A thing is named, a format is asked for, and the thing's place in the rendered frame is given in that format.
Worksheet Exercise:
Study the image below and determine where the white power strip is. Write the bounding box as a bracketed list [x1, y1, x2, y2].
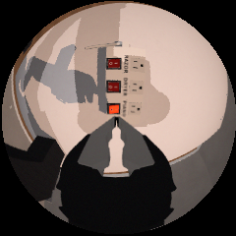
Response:
[86, 41, 146, 124]

